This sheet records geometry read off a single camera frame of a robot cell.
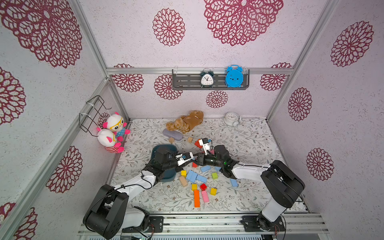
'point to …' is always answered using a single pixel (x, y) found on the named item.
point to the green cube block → (214, 175)
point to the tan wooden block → (183, 181)
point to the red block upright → (194, 165)
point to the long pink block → (205, 196)
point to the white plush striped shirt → (107, 139)
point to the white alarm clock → (232, 119)
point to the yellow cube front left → (194, 187)
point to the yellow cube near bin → (183, 172)
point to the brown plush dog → (186, 122)
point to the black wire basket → (89, 117)
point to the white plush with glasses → (115, 123)
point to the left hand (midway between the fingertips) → (189, 157)
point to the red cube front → (203, 187)
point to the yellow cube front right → (213, 191)
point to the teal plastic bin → (167, 174)
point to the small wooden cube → (190, 139)
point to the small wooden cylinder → (171, 140)
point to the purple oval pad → (176, 135)
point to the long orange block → (197, 198)
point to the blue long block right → (234, 182)
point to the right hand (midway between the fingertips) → (188, 156)
